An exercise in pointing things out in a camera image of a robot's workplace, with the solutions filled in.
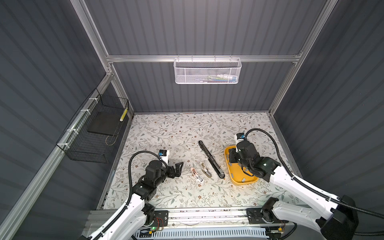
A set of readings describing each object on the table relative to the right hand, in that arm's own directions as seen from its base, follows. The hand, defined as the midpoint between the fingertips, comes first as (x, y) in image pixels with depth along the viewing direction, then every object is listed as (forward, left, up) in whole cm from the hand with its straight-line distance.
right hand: (231, 151), depth 80 cm
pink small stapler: (-8, +19, -14) cm, 25 cm away
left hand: (-4, +30, -5) cm, 31 cm away
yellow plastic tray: (-6, -6, -19) cm, 21 cm away
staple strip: (-10, -8, -16) cm, 21 cm away
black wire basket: (+1, +70, +13) cm, 71 cm away
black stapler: (+2, +10, -14) cm, 17 cm away
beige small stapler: (-5, +13, -15) cm, 20 cm away
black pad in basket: (+9, +65, +14) cm, 67 cm away
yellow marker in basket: (+16, +59, +13) cm, 62 cm away
